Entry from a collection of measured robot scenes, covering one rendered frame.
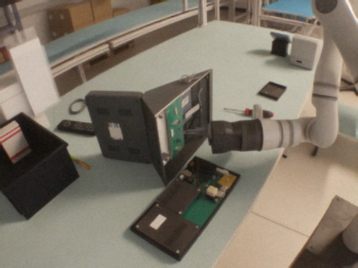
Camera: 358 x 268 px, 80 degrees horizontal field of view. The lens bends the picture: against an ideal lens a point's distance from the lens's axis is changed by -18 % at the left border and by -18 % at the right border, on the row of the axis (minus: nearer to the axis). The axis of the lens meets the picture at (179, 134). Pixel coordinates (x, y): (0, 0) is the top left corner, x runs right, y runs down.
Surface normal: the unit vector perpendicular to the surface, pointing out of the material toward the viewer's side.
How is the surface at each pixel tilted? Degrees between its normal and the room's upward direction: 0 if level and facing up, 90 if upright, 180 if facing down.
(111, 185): 0
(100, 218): 0
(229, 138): 90
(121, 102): 90
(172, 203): 0
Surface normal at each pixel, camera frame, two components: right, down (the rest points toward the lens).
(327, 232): -0.07, -0.78
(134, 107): -0.22, 0.62
